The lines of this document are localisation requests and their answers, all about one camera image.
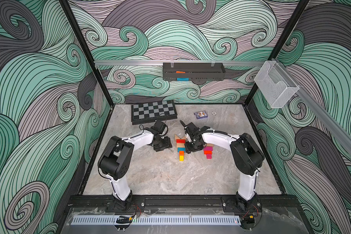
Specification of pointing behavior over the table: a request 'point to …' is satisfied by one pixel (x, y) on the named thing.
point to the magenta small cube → (209, 156)
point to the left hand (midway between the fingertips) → (169, 146)
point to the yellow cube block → (181, 158)
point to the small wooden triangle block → (176, 137)
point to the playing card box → (201, 114)
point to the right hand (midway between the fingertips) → (191, 149)
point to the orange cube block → (182, 153)
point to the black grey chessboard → (149, 112)
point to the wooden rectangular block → (180, 145)
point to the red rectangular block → (181, 141)
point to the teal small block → (181, 149)
